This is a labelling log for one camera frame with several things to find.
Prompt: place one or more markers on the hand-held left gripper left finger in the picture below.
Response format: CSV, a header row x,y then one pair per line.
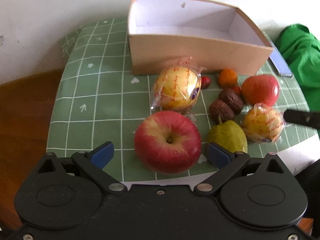
x,y
102,155

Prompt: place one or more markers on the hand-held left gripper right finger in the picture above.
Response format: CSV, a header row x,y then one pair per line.
x,y
218,155

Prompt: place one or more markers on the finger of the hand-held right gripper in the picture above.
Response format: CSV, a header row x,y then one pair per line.
x,y
300,118

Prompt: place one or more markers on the green pear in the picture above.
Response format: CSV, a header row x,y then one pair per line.
x,y
228,136

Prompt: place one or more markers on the small plastic-wrapped yellow apple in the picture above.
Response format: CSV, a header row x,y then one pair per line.
x,y
262,126

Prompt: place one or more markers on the red-orange apple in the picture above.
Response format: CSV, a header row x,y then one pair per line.
x,y
261,88

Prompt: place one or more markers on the large red apple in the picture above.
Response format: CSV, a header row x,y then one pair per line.
x,y
167,142

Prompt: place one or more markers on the red cherry tomato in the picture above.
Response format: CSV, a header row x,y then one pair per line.
x,y
206,83

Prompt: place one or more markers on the small orange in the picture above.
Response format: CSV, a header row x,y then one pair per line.
x,y
228,78

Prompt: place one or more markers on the large plastic-wrapped yellow apple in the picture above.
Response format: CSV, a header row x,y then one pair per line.
x,y
175,87

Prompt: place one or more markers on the brown cardboard box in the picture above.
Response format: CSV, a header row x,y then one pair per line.
x,y
180,52

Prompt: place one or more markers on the green checked tablecloth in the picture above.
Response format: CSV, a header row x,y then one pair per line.
x,y
100,100

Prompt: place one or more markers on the smartphone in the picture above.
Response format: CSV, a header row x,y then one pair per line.
x,y
281,63

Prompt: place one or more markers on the bright green cloth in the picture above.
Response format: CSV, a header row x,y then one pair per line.
x,y
302,57

